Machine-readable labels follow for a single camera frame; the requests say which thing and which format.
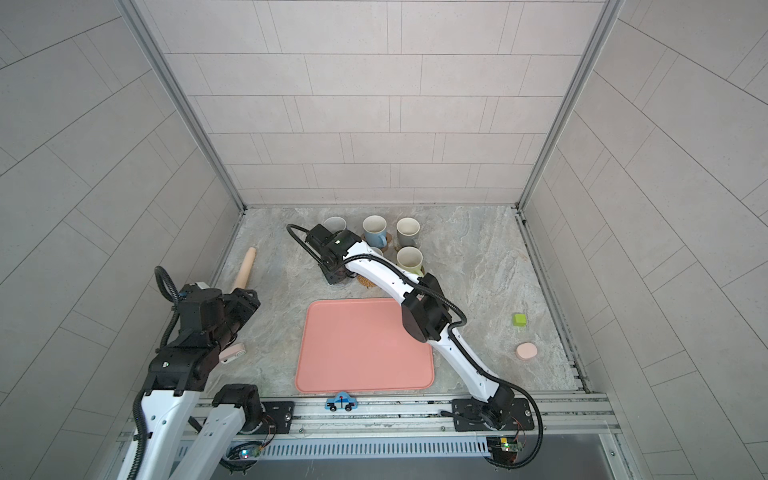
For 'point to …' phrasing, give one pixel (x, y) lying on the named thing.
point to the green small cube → (520, 320)
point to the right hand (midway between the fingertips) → (338, 274)
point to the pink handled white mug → (377, 251)
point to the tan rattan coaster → (365, 281)
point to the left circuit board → (250, 453)
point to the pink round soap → (526, 350)
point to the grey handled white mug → (407, 229)
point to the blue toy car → (342, 401)
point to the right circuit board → (504, 449)
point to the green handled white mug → (410, 259)
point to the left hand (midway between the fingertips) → (258, 292)
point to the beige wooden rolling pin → (245, 271)
